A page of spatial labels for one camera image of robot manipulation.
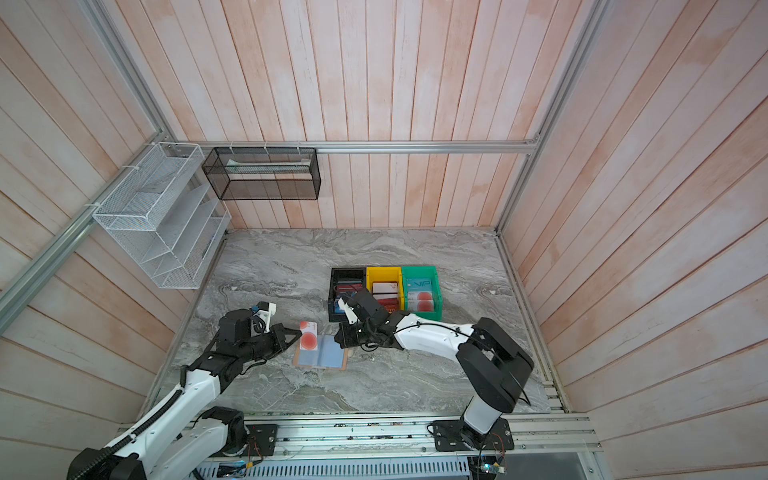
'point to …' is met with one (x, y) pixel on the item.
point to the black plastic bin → (335, 314)
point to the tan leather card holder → (329, 354)
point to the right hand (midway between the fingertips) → (335, 339)
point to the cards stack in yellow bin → (387, 293)
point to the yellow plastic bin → (386, 273)
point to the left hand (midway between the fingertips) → (302, 339)
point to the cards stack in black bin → (348, 286)
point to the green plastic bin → (425, 272)
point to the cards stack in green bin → (420, 297)
